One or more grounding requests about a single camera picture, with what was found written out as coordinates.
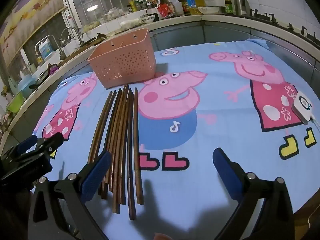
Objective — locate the gas stove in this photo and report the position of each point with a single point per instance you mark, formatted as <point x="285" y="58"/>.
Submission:
<point x="265" y="17"/>

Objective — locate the pile of brown chopsticks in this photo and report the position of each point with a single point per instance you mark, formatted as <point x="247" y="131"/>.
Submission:
<point x="122" y="142"/>

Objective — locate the printed window blind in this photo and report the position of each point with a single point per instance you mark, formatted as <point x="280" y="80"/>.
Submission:
<point x="30" y="12"/>

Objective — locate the steel thermos flask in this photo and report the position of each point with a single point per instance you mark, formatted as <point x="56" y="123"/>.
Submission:
<point x="239" y="3"/>

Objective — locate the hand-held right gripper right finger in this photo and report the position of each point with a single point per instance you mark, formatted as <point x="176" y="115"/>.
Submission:
<point x="226" y="172"/>

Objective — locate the white plastic bag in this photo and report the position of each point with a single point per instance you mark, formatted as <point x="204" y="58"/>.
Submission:
<point x="130" y="23"/>

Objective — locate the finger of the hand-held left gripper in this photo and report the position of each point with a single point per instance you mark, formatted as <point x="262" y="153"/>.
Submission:
<point x="26" y="143"/>
<point x="50" y="141"/>

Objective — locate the chrome faucet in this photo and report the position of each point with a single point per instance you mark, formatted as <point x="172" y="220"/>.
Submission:
<point x="56" y="42"/>
<point x="76" y="33"/>

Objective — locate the blue cartoon pig blanket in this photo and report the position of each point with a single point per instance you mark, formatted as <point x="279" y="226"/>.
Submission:
<point x="212" y="120"/>

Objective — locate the kitchen counter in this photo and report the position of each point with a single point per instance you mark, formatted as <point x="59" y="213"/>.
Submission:
<point x="225" y="21"/>

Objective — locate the white bowl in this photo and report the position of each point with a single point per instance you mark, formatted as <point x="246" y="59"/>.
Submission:
<point x="208" y="10"/>

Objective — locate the green glass bottle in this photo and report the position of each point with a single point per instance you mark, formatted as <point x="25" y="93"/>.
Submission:
<point x="228" y="5"/>

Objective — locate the wooden cutting board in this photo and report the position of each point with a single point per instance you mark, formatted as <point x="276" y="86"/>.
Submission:
<point x="80" y="48"/>

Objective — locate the barred window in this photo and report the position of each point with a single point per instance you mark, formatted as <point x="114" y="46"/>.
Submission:
<point x="100" y="0"/>

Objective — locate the green plastic bowl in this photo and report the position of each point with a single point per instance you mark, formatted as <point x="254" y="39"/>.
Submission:
<point x="15" y="103"/>

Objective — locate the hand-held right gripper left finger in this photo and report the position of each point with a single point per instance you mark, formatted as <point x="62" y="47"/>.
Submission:
<point x="96" y="177"/>

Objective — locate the white plastic jug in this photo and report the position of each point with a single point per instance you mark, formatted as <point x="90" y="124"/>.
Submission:
<point x="176" y="6"/>

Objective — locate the blue label detergent bottle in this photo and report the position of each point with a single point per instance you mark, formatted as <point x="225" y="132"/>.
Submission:
<point x="47" y="50"/>

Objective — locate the row of sauce bottles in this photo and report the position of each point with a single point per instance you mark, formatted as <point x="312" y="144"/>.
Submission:
<point x="145" y="1"/>

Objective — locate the red packet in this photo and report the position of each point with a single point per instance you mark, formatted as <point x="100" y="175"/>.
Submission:
<point x="163" y="11"/>

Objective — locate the patterned small bowl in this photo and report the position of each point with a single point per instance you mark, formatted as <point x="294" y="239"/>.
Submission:
<point x="148" y="18"/>

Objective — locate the pink plastic basket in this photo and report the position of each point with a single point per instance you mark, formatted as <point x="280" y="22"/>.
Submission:
<point x="125" y="62"/>

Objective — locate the white square device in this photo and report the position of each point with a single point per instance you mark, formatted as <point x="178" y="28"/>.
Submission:
<point x="301" y="106"/>

